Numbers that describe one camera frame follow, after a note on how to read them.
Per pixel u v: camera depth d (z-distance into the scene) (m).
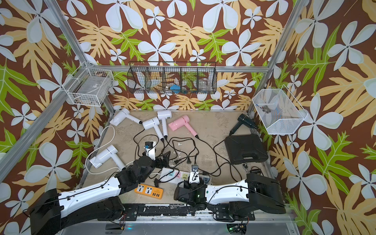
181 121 1.08
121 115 1.12
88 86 0.90
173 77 0.96
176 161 0.91
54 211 0.41
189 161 0.91
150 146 0.66
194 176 0.68
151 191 0.79
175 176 0.82
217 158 0.93
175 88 0.94
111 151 0.91
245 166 0.89
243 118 1.09
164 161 0.70
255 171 0.88
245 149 0.91
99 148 0.99
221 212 0.74
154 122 1.08
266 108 0.85
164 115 1.11
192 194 0.60
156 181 0.83
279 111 0.84
